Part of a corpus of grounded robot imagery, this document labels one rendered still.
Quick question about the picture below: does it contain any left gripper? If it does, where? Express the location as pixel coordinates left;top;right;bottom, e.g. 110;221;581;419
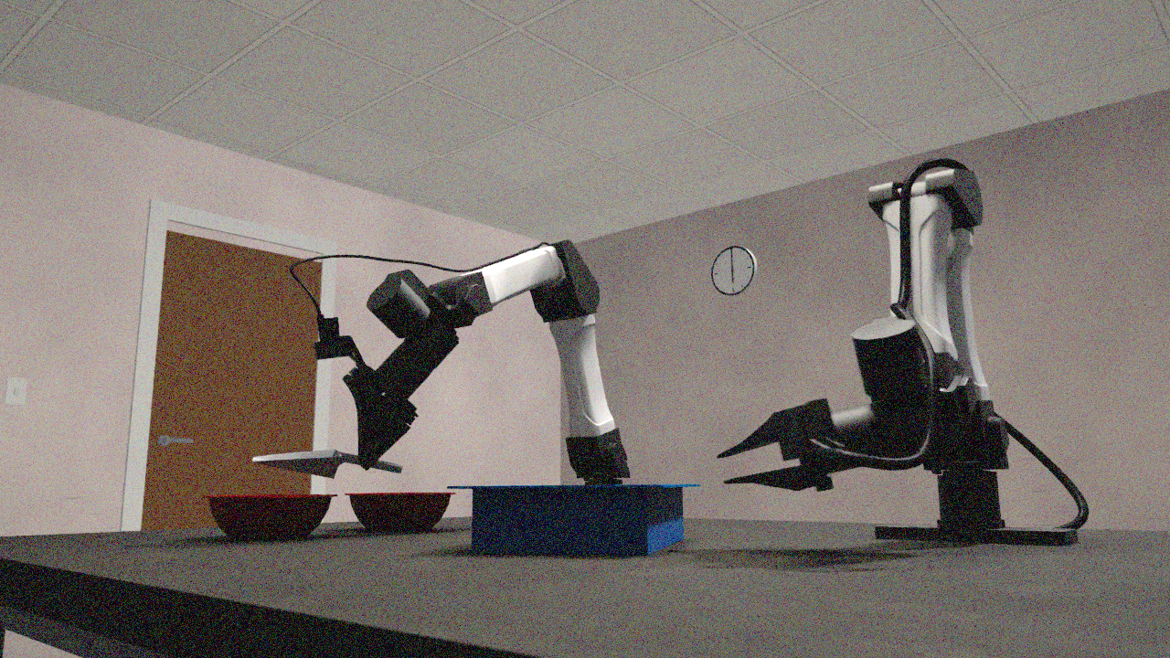
718;403;886;492

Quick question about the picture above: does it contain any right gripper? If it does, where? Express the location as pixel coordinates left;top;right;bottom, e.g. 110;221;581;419
342;342;434;471

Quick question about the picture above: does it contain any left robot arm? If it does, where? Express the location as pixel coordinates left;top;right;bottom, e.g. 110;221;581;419
772;167;1078;542

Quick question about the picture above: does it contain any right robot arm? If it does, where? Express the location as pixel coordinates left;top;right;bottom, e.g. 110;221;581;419
314;239;629;485

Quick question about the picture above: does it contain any red bowl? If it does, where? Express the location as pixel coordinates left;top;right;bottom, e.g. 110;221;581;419
345;493;456;532
202;494;337;540

